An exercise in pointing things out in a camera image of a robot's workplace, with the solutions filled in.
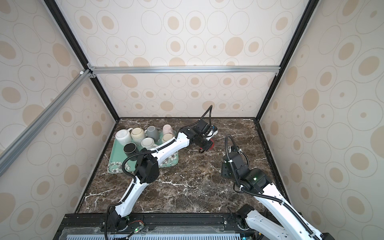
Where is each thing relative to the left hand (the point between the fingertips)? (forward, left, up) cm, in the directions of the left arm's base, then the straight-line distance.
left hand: (215, 142), depth 89 cm
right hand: (-17, -4, +4) cm, 18 cm away
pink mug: (+13, +30, -4) cm, 33 cm away
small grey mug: (+11, +40, -5) cm, 42 cm away
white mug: (+3, +42, -5) cm, 42 cm away
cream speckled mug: (+9, +50, -5) cm, 51 cm away
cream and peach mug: (+8, +30, -5) cm, 31 cm away
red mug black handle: (-5, +2, +5) cm, 7 cm away
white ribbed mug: (+7, +59, -5) cm, 59 cm away
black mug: (-2, +51, -4) cm, 51 cm away
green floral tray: (-8, +62, -13) cm, 64 cm away
